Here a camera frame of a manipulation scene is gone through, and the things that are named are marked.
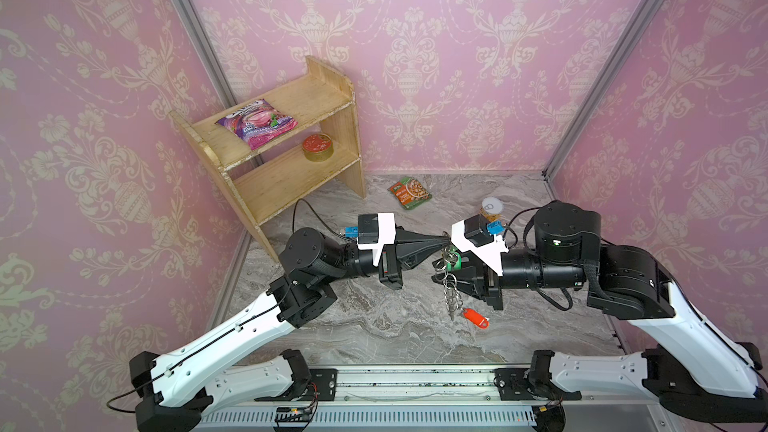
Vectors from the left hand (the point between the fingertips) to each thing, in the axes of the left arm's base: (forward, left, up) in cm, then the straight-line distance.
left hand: (445, 247), depth 43 cm
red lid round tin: (+51, +32, -25) cm, 65 cm away
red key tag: (-4, -8, -17) cm, 19 cm away
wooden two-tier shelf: (+40, +48, -30) cm, 69 cm away
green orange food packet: (+53, +1, -48) cm, 71 cm away
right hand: (0, 0, -7) cm, 7 cm away
